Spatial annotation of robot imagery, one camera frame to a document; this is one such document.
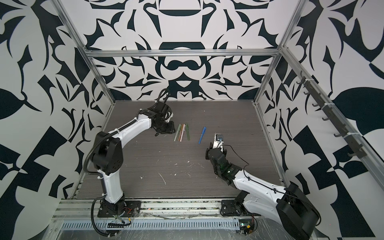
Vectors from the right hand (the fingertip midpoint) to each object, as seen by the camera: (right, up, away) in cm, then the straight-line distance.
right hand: (212, 143), depth 83 cm
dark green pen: (-14, +5, +19) cm, 24 cm away
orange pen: (-19, +4, +19) cm, 27 cm away
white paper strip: (-27, -20, +1) cm, 34 cm away
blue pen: (-4, +3, +18) cm, 19 cm away
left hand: (-22, +8, +7) cm, 24 cm away
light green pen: (-21, +4, +17) cm, 27 cm away
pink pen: (-17, +5, +19) cm, 26 cm away
